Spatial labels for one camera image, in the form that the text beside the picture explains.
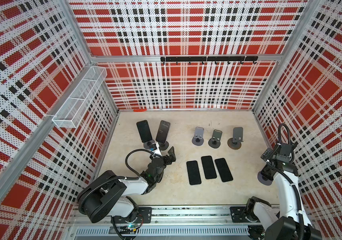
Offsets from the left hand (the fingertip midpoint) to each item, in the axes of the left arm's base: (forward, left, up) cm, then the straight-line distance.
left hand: (168, 150), depth 87 cm
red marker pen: (+45, +26, -10) cm, 53 cm away
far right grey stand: (+10, -44, -8) cm, 46 cm away
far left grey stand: (+10, +15, -8) cm, 20 cm away
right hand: (-9, -59, +5) cm, 60 cm away
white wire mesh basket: (+20, +60, +11) cm, 65 cm away
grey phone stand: (+11, -31, -7) cm, 34 cm away
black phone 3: (-9, -15, -10) cm, 20 cm away
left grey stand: (+9, +4, -10) cm, 14 cm away
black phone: (+15, +16, 0) cm, 22 cm away
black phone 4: (-9, -34, -10) cm, 36 cm away
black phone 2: (+13, +4, +2) cm, 13 cm away
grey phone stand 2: (+13, -20, -9) cm, 26 cm away
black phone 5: (-6, -25, -11) cm, 27 cm away
